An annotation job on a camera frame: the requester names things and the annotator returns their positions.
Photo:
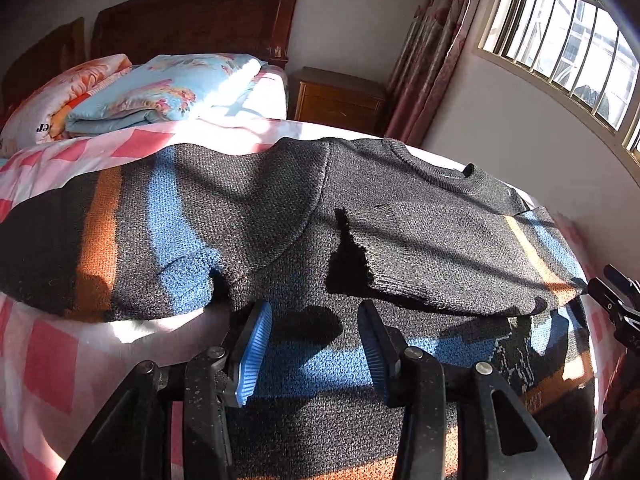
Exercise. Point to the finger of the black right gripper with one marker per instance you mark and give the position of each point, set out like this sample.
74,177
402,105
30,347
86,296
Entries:
619,296

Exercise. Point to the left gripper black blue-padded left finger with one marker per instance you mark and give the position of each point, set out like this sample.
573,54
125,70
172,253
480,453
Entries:
130,437

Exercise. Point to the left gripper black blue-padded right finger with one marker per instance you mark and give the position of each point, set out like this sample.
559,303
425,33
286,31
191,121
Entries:
497,437

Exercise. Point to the dark grey striped knit sweater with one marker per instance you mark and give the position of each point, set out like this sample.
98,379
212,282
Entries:
320,259

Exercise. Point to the pink white checkered bedsheet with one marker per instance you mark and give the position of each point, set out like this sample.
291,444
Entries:
60,349

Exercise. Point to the pink floral curtain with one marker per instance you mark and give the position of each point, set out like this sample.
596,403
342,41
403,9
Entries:
427,61

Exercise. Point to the brown wooden nightstand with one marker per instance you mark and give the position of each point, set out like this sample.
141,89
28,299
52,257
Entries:
339,100

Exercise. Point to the pink orange floral pillow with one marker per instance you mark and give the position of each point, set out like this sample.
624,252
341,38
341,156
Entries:
41,117

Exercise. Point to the light blue floral folded quilt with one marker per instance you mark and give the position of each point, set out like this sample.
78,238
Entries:
168,88

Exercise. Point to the dark wooden headboard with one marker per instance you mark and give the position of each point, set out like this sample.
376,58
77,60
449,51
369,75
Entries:
52,55
142,29

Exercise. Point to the barred window with cream frame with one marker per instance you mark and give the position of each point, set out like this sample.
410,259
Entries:
575,52

